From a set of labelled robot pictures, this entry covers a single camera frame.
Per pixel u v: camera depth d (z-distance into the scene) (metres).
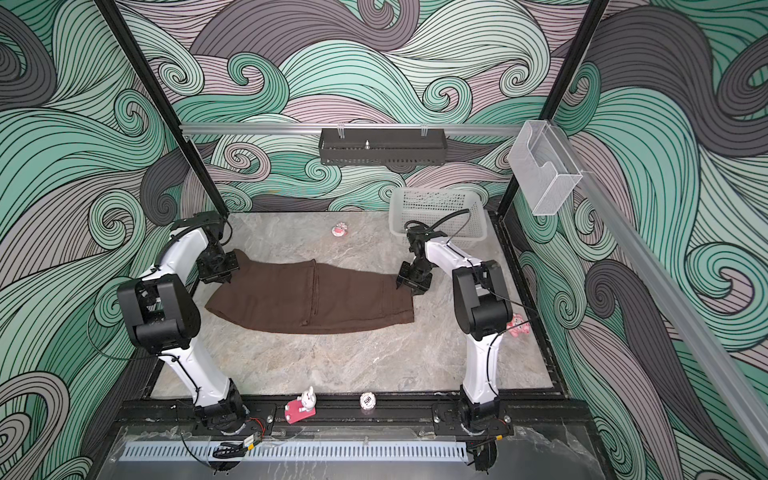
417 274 0.83
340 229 1.11
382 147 0.91
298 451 0.70
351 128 0.94
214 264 0.75
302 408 0.71
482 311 0.53
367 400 0.71
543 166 0.79
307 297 0.95
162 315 0.50
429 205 1.19
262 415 0.73
